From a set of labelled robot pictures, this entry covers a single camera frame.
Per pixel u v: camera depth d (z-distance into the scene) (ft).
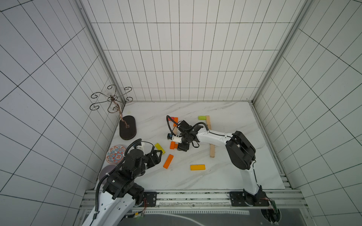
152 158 2.08
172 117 3.55
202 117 3.51
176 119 3.52
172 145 3.02
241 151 1.81
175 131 2.65
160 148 3.03
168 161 2.86
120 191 1.56
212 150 2.95
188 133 2.31
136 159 1.72
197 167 2.75
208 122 3.47
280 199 2.45
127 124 3.36
